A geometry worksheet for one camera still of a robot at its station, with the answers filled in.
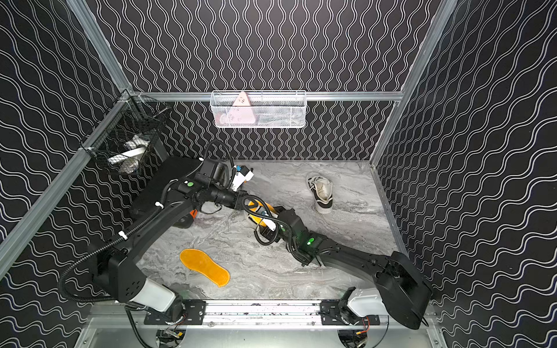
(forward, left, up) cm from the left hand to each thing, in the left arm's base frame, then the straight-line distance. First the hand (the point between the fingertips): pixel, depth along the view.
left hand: (256, 200), depth 74 cm
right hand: (+1, -4, -9) cm, 10 cm away
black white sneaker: (+25, -28, -23) cm, 44 cm away
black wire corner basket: (+22, +58, +3) cm, 62 cm away
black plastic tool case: (+37, +54, -28) cm, 71 cm away
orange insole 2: (-4, -1, -6) cm, 7 cm away
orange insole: (-14, +22, -25) cm, 36 cm away
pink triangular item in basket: (+37, +11, +10) cm, 40 cm away
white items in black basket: (+13, +50, +2) cm, 52 cm away
